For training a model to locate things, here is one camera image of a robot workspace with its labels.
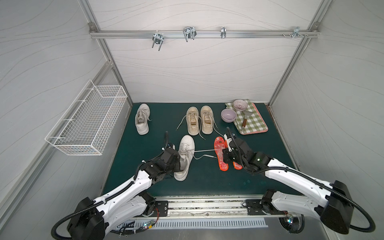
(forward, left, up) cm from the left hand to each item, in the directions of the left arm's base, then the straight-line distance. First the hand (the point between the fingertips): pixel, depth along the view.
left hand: (178, 162), depth 82 cm
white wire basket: (+6, +42, +24) cm, 48 cm away
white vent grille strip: (-27, -20, -8) cm, 34 cm away
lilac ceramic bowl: (+39, -33, -4) cm, 51 cm away
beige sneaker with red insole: (+34, -17, -3) cm, 39 cm away
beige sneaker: (+32, -7, -2) cm, 33 cm away
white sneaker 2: (+30, +28, +1) cm, 41 cm away
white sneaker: (+6, -4, +3) cm, 8 cm away
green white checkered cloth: (+35, -52, -7) cm, 63 cm away
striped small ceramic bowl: (+52, -45, -5) cm, 68 cm away
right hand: (+5, -25, +7) cm, 26 cm away
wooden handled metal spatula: (+43, -48, -6) cm, 65 cm away
